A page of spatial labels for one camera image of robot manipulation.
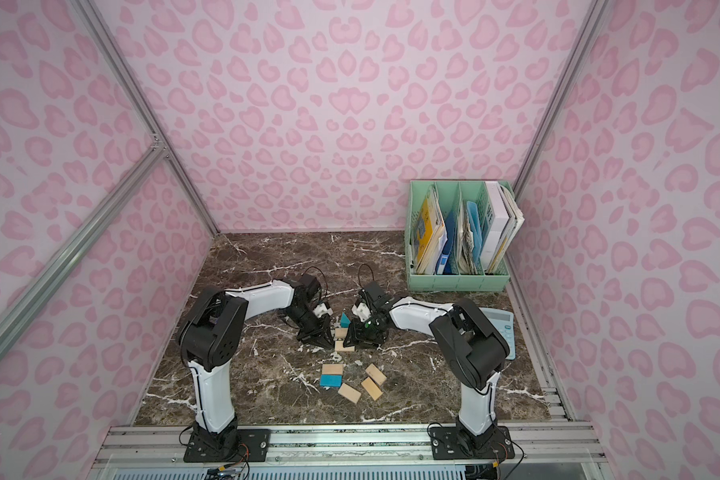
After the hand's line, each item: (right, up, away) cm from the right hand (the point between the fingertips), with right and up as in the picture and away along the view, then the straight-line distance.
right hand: (347, 345), depth 88 cm
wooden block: (-2, 0, 0) cm, 3 cm away
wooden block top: (-2, +3, +3) cm, 5 cm away
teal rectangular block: (-4, -8, -5) cm, 10 cm away
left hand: (-4, +1, +2) cm, 4 cm away
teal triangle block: (-1, +6, +5) cm, 8 cm away
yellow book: (+25, +35, +5) cm, 43 cm away
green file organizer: (+33, +32, +1) cm, 46 cm away
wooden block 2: (+8, -7, -4) cm, 12 cm away
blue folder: (+38, +35, 0) cm, 52 cm away
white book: (+47, +34, +3) cm, 58 cm away
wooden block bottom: (+1, -10, -8) cm, 13 cm away
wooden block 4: (-4, -5, -4) cm, 8 cm away
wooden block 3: (+7, -10, -6) cm, 14 cm away
